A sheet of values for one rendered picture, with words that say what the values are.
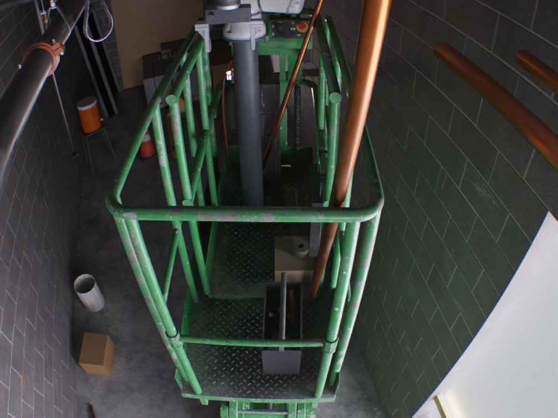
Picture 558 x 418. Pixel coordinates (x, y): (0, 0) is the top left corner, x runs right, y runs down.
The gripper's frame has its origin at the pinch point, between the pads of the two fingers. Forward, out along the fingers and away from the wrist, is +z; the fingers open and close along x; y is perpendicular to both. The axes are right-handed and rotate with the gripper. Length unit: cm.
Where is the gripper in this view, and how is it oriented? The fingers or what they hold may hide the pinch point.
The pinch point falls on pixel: (230, 44)
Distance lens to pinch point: 134.3
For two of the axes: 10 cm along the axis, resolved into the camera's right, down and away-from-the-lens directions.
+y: -0.1, 7.0, -7.2
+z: 0.2, 7.2, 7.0
